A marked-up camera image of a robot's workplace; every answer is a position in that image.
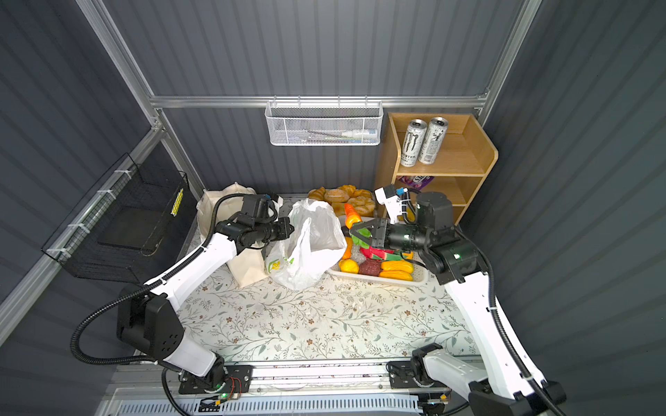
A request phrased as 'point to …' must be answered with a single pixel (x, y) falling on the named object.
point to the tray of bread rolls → (356, 201)
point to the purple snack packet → (418, 181)
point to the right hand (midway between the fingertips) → (354, 235)
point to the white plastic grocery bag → (299, 261)
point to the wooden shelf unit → (465, 159)
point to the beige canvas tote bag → (246, 265)
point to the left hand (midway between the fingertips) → (295, 227)
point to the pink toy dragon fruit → (388, 255)
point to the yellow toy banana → (396, 269)
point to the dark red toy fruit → (370, 267)
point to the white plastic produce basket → (421, 274)
